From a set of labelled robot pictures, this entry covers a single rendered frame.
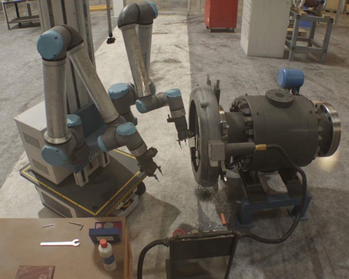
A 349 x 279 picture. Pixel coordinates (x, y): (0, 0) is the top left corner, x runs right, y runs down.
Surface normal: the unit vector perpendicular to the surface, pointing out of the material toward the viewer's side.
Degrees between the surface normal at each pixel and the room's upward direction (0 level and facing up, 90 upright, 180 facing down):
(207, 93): 10
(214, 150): 67
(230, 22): 90
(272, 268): 0
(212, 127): 48
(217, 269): 0
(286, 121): 42
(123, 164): 0
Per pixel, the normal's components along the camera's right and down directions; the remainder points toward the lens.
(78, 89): 0.87, 0.29
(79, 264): 0.00, -0.82
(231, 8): 0.15, 0.58
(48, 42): -0.08, 0.47
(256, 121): 0.05, -0.28
